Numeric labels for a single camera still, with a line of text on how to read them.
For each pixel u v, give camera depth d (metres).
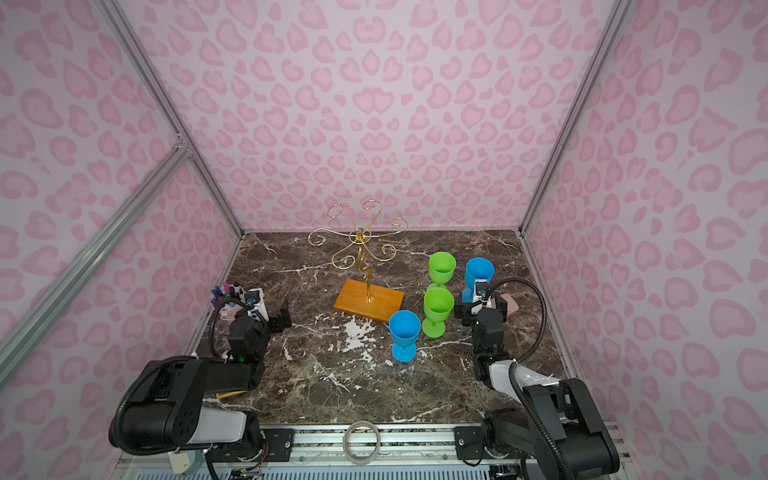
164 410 0.43
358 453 0.72
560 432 0.41
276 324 0.81
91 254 0.63
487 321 0.67
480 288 0.74
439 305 0.86
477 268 0.92
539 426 0.41
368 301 0.98
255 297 0.77
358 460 0.70
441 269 0.91
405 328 0.82
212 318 0.97
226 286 0.90
